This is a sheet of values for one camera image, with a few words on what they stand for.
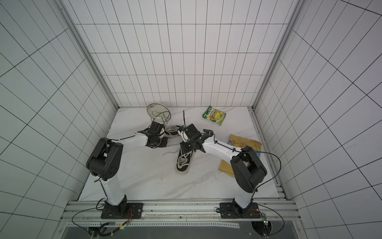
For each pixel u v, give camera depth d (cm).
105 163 50
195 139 66
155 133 78
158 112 98
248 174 45
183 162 83
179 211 74
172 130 97
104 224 70
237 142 98
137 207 74
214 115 113
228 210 72
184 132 75
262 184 50
